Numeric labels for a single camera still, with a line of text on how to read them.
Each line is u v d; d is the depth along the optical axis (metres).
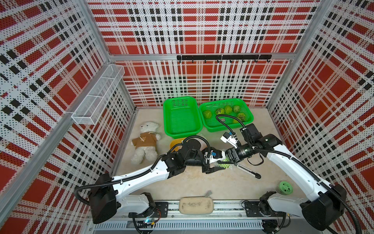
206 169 0.60
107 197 0.39
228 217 0.72
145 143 0.92
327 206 0.38
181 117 1.14
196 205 0.72
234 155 0.61
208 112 1.11
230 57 0.90
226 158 0.64
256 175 0.84
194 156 0.57
